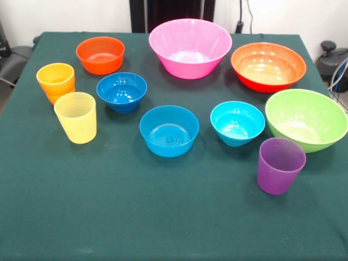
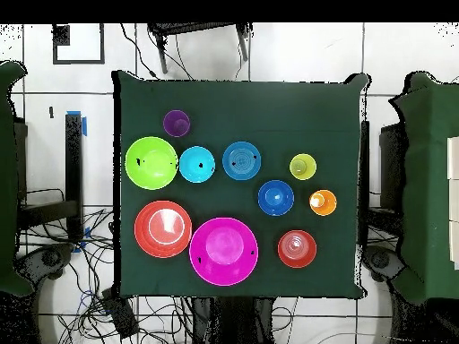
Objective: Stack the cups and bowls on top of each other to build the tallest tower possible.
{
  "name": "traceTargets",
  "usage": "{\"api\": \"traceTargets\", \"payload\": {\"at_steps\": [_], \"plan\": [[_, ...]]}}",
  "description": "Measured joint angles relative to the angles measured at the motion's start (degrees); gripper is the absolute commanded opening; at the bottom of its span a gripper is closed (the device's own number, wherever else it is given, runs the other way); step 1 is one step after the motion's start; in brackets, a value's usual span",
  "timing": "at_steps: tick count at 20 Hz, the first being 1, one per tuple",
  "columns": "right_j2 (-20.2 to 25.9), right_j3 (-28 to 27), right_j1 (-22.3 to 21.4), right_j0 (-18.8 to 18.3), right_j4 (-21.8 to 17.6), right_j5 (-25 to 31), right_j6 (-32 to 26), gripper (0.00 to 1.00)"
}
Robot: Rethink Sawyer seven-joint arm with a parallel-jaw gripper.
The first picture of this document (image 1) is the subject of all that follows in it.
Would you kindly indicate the yellow plastic cup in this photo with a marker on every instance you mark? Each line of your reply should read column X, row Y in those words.
column 77, row 122

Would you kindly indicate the large orange plastic bowl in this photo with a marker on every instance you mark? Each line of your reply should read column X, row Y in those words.
column 268, row 68

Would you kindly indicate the large pink plastic bowl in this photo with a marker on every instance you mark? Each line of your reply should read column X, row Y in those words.
column 190, row 49

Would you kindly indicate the dark green table cloth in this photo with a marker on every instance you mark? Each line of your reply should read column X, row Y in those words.
column 163, row 204

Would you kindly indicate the purple plastic cup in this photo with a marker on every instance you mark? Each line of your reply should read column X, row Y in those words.
column 280, row 168

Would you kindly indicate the medium blue flat-bottomed bowl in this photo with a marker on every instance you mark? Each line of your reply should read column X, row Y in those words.
column 169, row 133

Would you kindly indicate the cyan plastic bowl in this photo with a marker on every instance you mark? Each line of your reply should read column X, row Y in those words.
column 237, row 125

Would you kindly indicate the small red-orange plastic bowl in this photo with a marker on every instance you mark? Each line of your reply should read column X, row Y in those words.
column 100, row 55

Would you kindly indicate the black wheeled stand base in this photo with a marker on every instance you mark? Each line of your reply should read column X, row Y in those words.
column 333, row 59

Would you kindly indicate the dark blue plastic bowl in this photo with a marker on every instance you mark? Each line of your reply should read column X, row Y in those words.
column 121, row 92

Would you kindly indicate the lime green plastic bowl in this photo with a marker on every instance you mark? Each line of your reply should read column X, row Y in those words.
column 305, row 122

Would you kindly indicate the orange plastic cup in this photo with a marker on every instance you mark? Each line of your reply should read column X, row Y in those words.
column 55, row 79

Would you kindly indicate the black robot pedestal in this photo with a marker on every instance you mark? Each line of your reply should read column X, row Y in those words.
column 174, row 13

